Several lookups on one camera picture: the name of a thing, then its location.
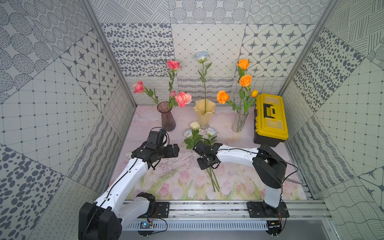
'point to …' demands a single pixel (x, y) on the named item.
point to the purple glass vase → (168, 121)
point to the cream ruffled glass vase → (204, 119)
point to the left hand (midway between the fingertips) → (171, 146)
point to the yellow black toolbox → (270, 128)
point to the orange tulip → (254, 94)
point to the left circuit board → (146, 228)
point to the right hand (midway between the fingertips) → (205, 164)
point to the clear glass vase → (239, 120)
